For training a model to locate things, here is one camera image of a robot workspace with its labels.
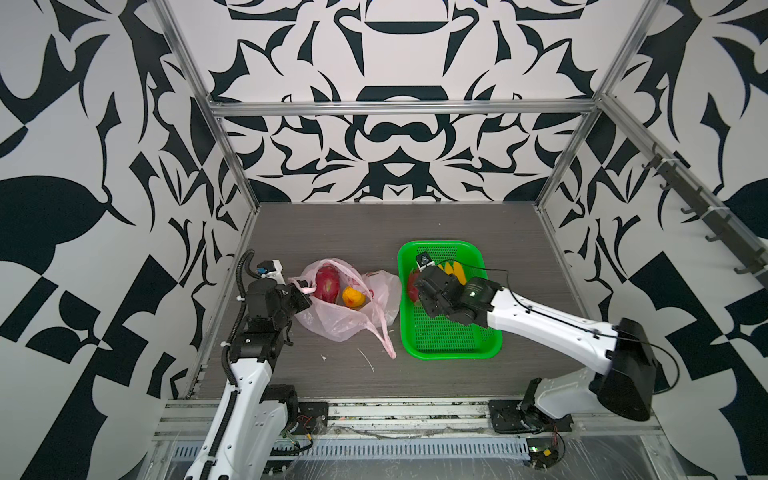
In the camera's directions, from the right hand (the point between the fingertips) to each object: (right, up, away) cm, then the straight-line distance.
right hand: (433, 288), depth 80 cm
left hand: (-33, +3, -1) cm, 33 cm away
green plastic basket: (+4, -15, +7) cm, 17 cm away
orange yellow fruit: (-22, -4, +9) cm, 24 cm away
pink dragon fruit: (-30, 0, +10) cm, 31 cm away
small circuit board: (+24, -37, -9) cm, 45 cm away
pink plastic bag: (-25, -8, -2) cm, 26 cm away
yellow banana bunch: (+9, +3, +15) cm, 18 cm away
